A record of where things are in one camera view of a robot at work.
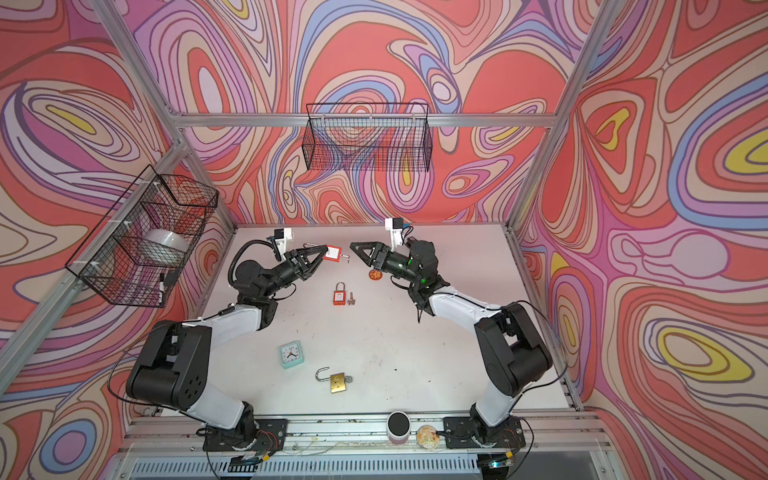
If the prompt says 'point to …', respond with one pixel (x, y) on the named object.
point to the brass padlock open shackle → (337, 380)
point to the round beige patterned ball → (427, 437)
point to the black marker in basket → (162, 279)
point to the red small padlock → (339, 296)
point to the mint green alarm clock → (291, 354)
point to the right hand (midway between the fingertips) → (354, 254)
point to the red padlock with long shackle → (334, 253)
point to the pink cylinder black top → (398, 427)
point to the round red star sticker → (376, 274)
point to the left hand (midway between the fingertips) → (329, 253)
